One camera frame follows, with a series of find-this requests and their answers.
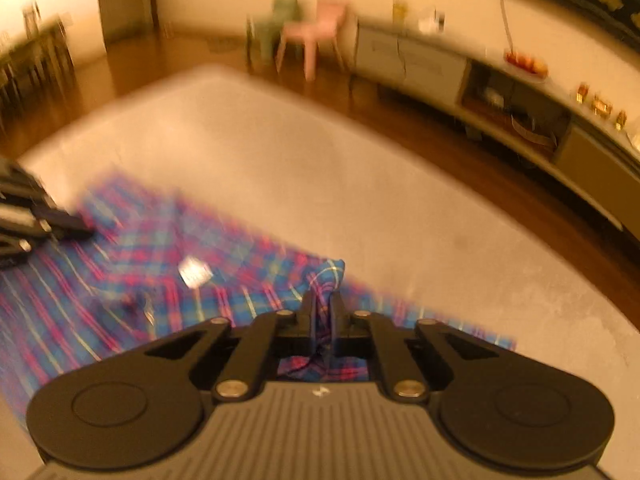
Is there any green plastic chair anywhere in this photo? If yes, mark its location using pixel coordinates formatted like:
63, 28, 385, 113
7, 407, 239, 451
245, 0, 306, 69

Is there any white power strip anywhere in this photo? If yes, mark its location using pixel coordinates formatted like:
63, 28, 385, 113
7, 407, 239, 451
419, 7, 446, 35

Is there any blue pink plaid shirt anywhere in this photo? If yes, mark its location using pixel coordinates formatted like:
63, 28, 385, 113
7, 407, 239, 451
0, 172, 517, 423

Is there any power strip cable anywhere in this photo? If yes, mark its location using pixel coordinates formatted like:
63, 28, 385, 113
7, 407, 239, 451
394, 34, 409, 77

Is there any plate of fruit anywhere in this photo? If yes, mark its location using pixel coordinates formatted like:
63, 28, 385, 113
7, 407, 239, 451
504, 50, 549, 81

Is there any grey television cabinet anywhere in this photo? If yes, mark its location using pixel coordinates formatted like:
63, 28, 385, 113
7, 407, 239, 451
350, 17, 640, 247

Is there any pink plastic chair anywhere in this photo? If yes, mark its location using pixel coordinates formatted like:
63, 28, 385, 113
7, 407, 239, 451
276, 0, 351, 82

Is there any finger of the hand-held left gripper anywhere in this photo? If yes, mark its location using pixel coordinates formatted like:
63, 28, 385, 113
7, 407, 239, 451
35, 207, 97, 242

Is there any wooden door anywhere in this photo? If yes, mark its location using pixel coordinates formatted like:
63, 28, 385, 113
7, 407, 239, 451
97, 0, 161, 44

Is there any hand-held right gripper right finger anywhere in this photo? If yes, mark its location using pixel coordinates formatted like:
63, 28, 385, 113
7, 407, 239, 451
330, 291, 501, 403

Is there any wooden dining chair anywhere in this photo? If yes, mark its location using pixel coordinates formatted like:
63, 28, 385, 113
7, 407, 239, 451
0, 2, 77, 127

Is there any dark pan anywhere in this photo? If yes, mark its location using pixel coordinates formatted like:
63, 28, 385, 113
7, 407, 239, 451
510, 110, 559, 147

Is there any television cable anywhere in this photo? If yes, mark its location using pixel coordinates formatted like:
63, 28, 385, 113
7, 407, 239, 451
499, 0, 515, 54

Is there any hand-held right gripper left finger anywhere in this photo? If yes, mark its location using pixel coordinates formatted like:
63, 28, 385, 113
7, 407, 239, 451
145, 290, 318, 403

